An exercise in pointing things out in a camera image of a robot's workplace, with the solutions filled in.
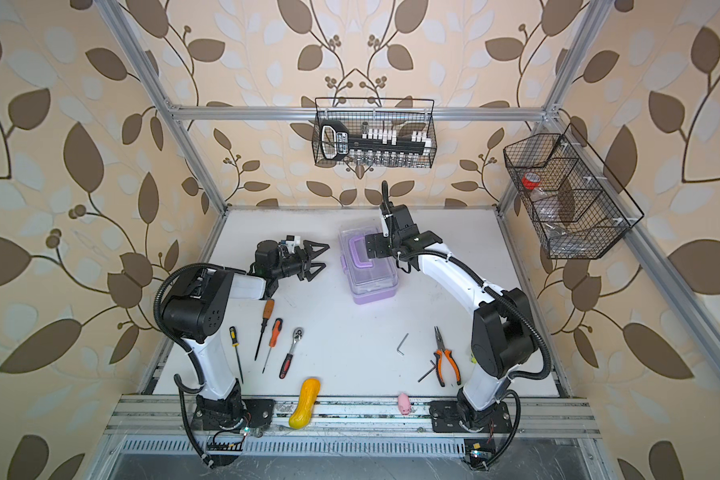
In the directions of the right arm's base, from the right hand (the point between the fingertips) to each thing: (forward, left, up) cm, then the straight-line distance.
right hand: (383, 243), depth 88 cm
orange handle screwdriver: (-19, +33, -17) cm, 41 cm away
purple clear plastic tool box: (-7, +4, -10) cm, 13 cm away
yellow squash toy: (-42, +22, -14) cm, 49 cm away
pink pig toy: (-40, -4, -17) cm, 43 cm away
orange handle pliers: (-28, -17, -17) cm, 37 cm away
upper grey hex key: (-25, -3, -18) cm, 31 cm away
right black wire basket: (-3, -48, +15) cm, 51 cm away
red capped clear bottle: (+13, -45, +11) cm, 48 cm away
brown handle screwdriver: (-13, +36, -17) cm, 42 cm away
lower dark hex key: (-31, -13, -18) cm, 38 cm away
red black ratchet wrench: (-21, +26, -17) cm, 37 cm away
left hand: (+1, +16, -5) cm, 17 cm away
